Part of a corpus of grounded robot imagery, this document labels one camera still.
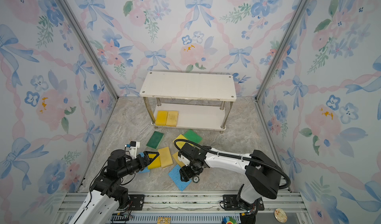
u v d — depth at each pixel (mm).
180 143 665
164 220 688
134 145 720
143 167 665
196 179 816
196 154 628
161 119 973
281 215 705
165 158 867
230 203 732
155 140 950
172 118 977
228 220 689
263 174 431
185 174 691
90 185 557
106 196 542
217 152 539
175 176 805
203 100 1172
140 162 675
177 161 780
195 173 702
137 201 746
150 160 679
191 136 983
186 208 732
